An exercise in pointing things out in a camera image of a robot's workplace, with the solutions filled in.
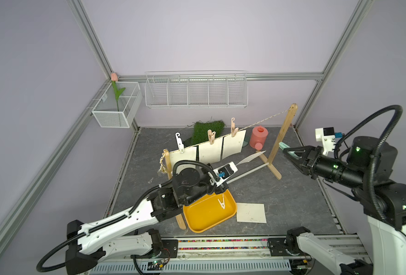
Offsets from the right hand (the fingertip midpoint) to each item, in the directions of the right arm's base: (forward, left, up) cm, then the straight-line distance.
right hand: (284, 151), depth 52 cm
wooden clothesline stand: (+23, -12, -42) cm, 49 cm away
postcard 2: (+7, +23, -10) cm, 26 cm away
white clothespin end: (-1, +17, -43) cm, 46 cm away
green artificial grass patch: (+45, +29, -41) cm, 67 cm away
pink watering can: (+36, -7, -35) cm, 51 cm away
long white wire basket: (+59, +30, -17) cm, 69 cm away
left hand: (0, +15, -9) cm, 17 cm away
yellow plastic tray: (-3, +23, -46) cm, 51 cm away
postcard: (-4, +3, -46) cm, 46 cm away
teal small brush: (+40, -1, -45) cm, 60 cm away
